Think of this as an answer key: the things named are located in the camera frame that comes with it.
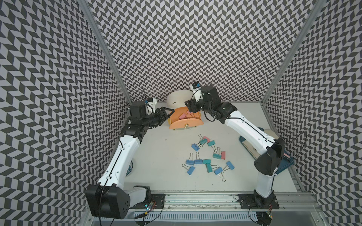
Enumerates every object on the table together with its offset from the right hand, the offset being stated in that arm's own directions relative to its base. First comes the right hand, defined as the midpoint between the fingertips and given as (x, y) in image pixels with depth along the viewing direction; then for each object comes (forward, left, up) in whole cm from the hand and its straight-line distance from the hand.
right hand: (191, 101), depth 78 cm
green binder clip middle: (-18, -16, -32) cm, 40 cm away
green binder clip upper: (-11, -13, -30) cm, 34 cm away
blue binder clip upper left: (-12, -2, -31) cm, 34 cm away
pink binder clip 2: (-17, -21, -31) cm, 41 cm away
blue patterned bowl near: (-27, +37, -28) cm, 54 cm away
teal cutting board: (-21, -62, -35) cm, 74 cm away
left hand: (-9, +10, 0) cm, 13 cm away
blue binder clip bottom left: (-28, +1, -30) cm, 41 cm away
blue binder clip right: (-25, -24, -33) cm, 47 cm away
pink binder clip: (-2, +5, -11) cm, 12 cm away
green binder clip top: (-10, -7, -28) cm, 31 cm away
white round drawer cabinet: (+11, +9, -8) cm, 17 cm away
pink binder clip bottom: (+1, +2, -11) cm, 11 cm away
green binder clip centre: (-23, -9, -30) cm, 38 cm away
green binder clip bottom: (-27, -10, -31) cm, 42 cm away
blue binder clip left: (-23, +1, -31) cm, 38 cm away
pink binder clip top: (-9, -11, -28) cm, 32 cm away
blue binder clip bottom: (-28, -16, -32) cm, 45 cm away
